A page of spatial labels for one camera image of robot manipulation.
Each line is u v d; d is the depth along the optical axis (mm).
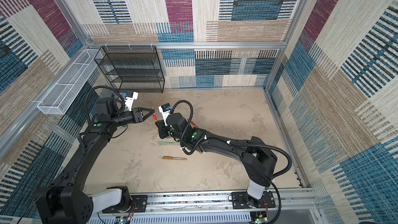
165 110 655
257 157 475
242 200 735
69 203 384
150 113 740
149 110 721
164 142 919
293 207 727
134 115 652
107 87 662
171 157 871
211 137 551
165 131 665
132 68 1083
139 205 732
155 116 745
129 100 687
